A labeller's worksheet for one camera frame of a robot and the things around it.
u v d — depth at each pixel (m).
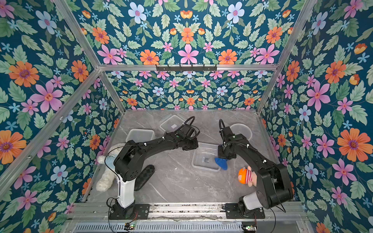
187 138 0.77
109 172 0.79
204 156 0.95
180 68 0.92
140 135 1.03
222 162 0.82
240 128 1.01
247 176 0.79
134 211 0.68
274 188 0.44
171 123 1.11
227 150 0.73
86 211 0.75
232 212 0.73
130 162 0.51
